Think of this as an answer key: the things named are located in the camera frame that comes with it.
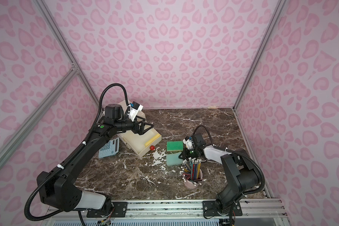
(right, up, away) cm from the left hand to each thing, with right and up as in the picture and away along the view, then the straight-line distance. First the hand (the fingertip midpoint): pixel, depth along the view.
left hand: (149, 122), depth 75 cm
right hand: (+17, -22, +14) cm, 31 cm away
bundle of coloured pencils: (+22, -27, +2) cm, 35 cm away
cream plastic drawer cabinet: (-9, -15, +16) cm, 24 cm away
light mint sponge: (+13, -24, +15) cm, 31 cm away
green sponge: (+14, -16, +20) cm, 29 cm away
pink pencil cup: (+23, -37, +7) cm, 44 cm away
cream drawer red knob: (0, -16, +11) cm, 19 cm away
